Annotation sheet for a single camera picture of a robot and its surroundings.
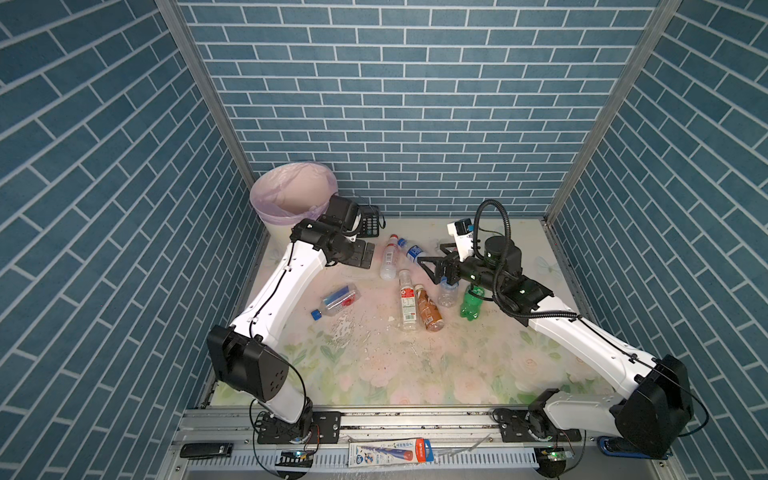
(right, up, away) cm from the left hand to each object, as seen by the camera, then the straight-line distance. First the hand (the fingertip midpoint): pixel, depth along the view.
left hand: (355, 252), depth 80 cm
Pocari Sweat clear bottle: (+28, -15, +18) cm, 36 cm away
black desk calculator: (0, +11, +39) cm, 40 cm away
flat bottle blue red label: (-7, -16, +12) cm, 21 cm away
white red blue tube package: (+7, -47, -11) cm, 49 cm away
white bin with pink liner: (-27, +19, +21) cm, 39 cm away
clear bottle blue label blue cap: (+17, -1, +24) cm, 29 cm away
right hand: (+19, +1, -7) cm, 20 cm away
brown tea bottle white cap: (+21, -18, +8) cm, 29 cm away
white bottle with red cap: (+8, -6, +19) cm, 22 cm away
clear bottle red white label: (+15, -17, +10) cm, 25 cm away
